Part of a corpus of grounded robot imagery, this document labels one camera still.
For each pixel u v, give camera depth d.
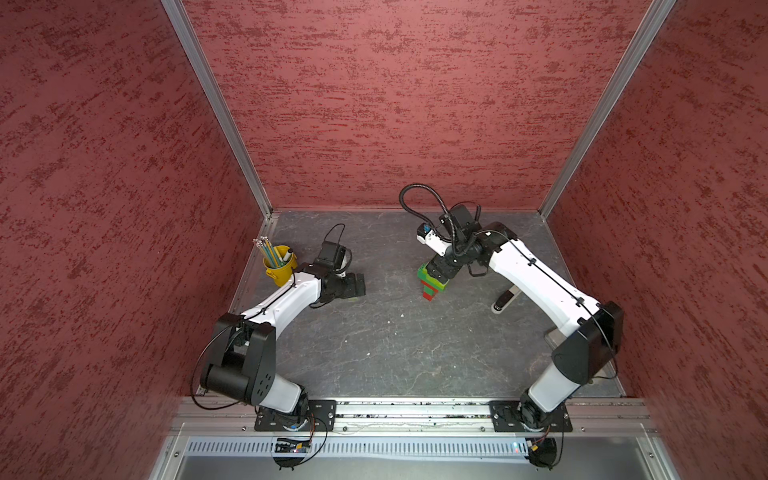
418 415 0.76
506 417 0.74
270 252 0.90
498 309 0.92
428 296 0.94
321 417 0.74
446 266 0.71
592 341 0.42
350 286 0.81
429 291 0.92
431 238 0.73
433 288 0.89
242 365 0.43
